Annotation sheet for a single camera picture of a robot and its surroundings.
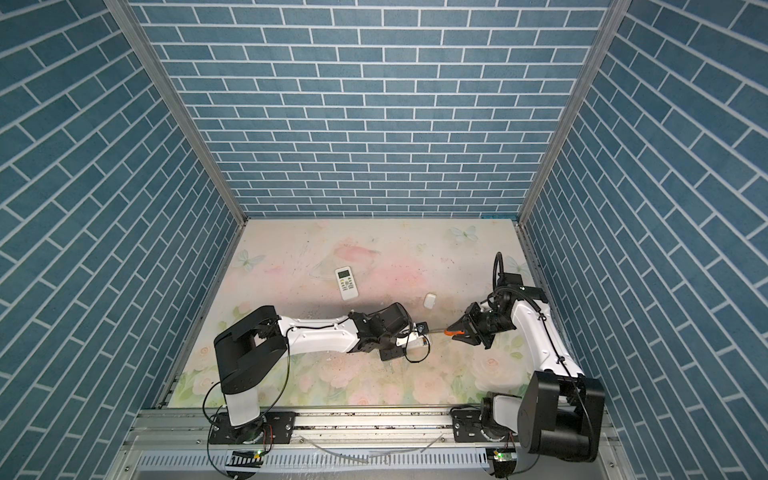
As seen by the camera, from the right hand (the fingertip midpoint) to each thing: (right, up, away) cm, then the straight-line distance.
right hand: (449, 327), depth 78 cm
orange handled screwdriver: (0, -1, 0) cm, 1 cm away
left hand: (-13, -7, +11) cm, 18 cm away
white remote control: (-31, +8, +22) cm, 38 cm away
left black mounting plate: (-45, -23, -5) cm, 51 cm away
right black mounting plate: (+3, -24, -4) cm, 25 cm away
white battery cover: (-3, +3, +20) cm, 21 cm away
